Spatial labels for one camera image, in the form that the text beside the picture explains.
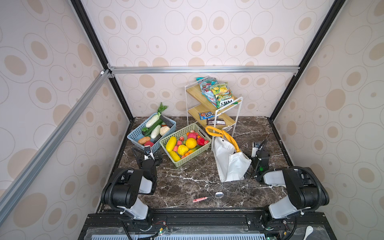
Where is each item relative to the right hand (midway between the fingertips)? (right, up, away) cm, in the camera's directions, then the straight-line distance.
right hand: (252, 150), depth 95 cm
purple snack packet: (-22, +19, -1) cm, 29 cm away
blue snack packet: (-30, +23, +2) cm, 38 cm away
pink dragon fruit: (-39, +10, +6) cm, 40 cm away
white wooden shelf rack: (-18, +22, +5) cm, 29 cm away
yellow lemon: (-45, +1, -1) cm, 45 cm away
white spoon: (+18, -35, -24) cm, 46 cm away
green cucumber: (-70, +11, +9) cm, 71 cm away
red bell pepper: (-68, +5, +3) cm, 68 cm away
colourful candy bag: (-31, +41, -6) cm, 51 cm away
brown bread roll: (-72, +6, +5) cm, 72 cm away
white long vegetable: (-65, +12, +11) cm, 67 cm away
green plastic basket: (-43, +4, +2) cm, 43 cm away
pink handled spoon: (-24, -23, -14) cm, 36 cm away
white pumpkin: (-59, +13, +8) cm, 61 cm away
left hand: (-62, +2, -6) cm, 62 cm away
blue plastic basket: (-77, +11, +11) cm, 79 cm away
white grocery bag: (-18, -4, -19) cm, 26 cm away
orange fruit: (-39, +5, -1) cm, 40 cm away
